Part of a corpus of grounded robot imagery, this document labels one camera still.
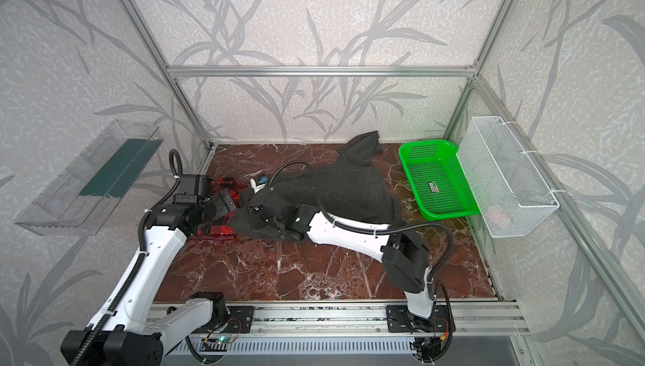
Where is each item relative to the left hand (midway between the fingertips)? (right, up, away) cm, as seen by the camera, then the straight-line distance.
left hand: (224, 198), depth 78 cm
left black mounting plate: (+7, -35, -6) cm, 36 cm away
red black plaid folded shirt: (-6, +2, +21) cm, 22 cm away
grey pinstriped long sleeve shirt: (+43, +3, +27) cm, 51 cm away
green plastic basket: (+79, +4, +27) cm, 84 cm away
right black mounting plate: (+54, -35, -5) cm, 65 cm away
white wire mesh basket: (+79, +2, -19) cm, 81 cm away
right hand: (+10, 0, -2) cm, 10 cm away
